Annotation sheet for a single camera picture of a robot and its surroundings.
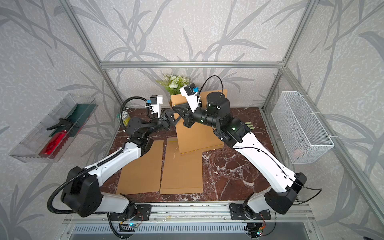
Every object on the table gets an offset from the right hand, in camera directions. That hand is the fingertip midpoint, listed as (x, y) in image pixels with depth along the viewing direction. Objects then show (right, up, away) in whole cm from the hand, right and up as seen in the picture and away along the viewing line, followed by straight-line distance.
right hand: (174, 107), depth 57 cm
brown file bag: (-1, -36, +30) cm, 47 cm away
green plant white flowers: (-7, +19, +36) cm, 41 cm away
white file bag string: (-7, -26, +37) cm, 46 cm away
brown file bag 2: (+10, -15, +29) cm, 33 cm away
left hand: (+4, -3, +4) cm, 6 cm away
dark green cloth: (-50, -5, +15) cm, 53 cm away
